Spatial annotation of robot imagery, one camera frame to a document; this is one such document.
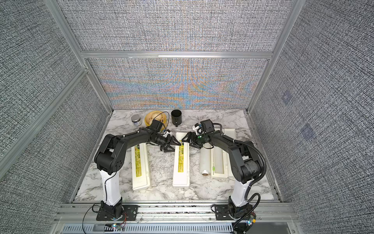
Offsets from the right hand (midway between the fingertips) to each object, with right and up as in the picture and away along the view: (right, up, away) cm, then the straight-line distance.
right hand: (185, 138), depth 90 cm
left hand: (-3, -5, -1) cm, 5 cm away
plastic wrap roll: (+13, -13, -1) cm, 18 cm away
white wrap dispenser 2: (-23, -20, -13) cm, 33 cm away
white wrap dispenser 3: (-2, -18, -12) cm, 22 cm away
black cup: (-6, +15, +16) cm, 23 cm away
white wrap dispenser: (+21, -13, -6) cm, 25 cm away
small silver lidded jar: (-36, +12, +16) cm, 41 cm away
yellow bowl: (-20, +15, +20) cm, 32 cm away
